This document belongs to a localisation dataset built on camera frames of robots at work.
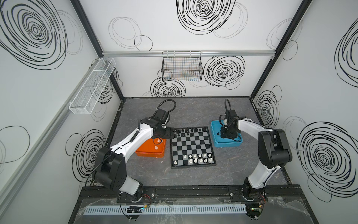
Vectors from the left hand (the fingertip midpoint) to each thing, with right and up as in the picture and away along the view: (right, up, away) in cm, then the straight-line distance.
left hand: (168, 134), depth 85 cm
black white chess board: (+15, -10, +5) cm, 19 cm away
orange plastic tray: (-9, -9, +4) cm, 14 cm away
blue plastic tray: (+33, -6, +6) cm, 34 cm away
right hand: (+36, -2, +9) cm, 37 cm away
